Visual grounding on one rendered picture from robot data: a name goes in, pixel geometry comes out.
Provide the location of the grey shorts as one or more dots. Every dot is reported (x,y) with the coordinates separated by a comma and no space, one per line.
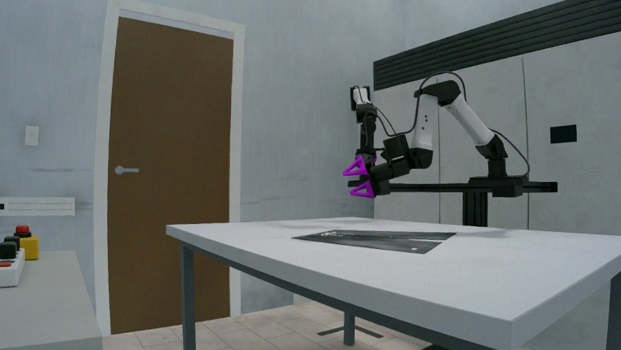
(385,240)

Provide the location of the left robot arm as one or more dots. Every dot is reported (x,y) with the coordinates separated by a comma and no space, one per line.
(449,95)

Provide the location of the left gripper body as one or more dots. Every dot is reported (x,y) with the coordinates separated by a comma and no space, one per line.
(381,173)

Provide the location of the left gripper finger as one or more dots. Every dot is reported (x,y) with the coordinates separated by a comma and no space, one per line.
(360,171)
(364,194)

